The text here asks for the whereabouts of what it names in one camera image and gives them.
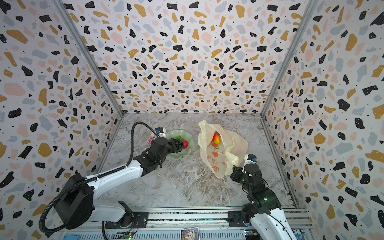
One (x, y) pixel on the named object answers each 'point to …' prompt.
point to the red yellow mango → (216, 138)
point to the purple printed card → (192, 233)
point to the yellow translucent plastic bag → (221, 158)
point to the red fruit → (186, 144)
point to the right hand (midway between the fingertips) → (233, 167)
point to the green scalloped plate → (186, 136)
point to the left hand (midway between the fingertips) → (175, 139)
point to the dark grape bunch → (178, 145)
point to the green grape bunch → (179, 138)
